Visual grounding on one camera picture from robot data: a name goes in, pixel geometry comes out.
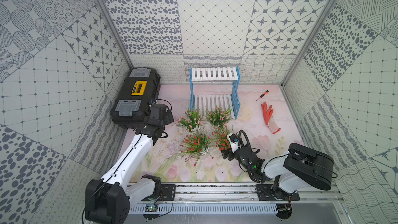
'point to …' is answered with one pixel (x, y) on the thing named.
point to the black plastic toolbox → (131, 107)
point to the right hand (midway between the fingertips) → (226, 142)
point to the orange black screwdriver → (265, 93)
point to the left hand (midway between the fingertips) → (165, 113)
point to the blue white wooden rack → (218, 86)
